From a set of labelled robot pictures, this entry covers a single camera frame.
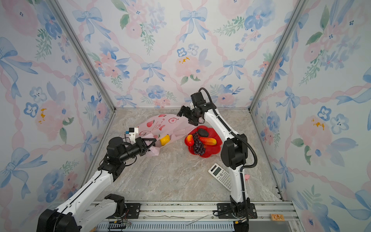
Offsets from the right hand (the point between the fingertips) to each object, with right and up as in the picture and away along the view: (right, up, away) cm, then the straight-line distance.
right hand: (181, 116), depth 90 cm
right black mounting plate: (+22, -49, -16) cm, 56 cm away
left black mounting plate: (-24, -48, -17) cm, 57 cm away
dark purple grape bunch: (+11, -20, +3) cm, 23 cm away
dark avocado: (+14, -11, +10) cm, 21 cm away
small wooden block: (+48, -51, -18) cm, 73 cm away
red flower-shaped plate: (+19, -22, +7) cm, 30 cm away
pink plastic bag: (-13, -7, +2) cm, 15 cm away
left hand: (-12, -12, -17) cm, 24 cm away
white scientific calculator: (+24, -35, -5) cm, 43 cm away
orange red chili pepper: (+17, -16, +7) cm, 25 cm away
